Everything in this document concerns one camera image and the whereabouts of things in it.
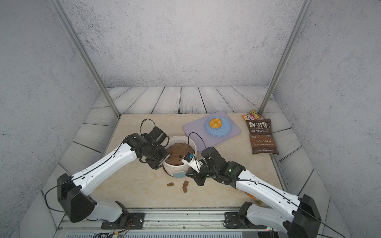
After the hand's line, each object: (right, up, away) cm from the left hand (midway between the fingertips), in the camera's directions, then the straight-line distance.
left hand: (172, 161), depth 76 cm
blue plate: (+34, +15, +35) cm, 51 cm away
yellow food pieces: (+27, +20, +35) cm, 48 cm away
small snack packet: (+56, +25, +40) cm, 74 cm away
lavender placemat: (+13, +14, +38) cm, 43 cm away
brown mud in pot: (+1, +3, +11) cm, 11 cm away
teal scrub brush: (+4, -6, -3) cm, 8 cm away
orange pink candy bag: (+42, -20, +3) cm, 46 cm away
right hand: (+8, -5, -5) cm, 11 cm away
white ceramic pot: (-2, -5, +3) cm, 6 cm away
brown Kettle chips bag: (+58, +9, +29) cm, 65 cm away
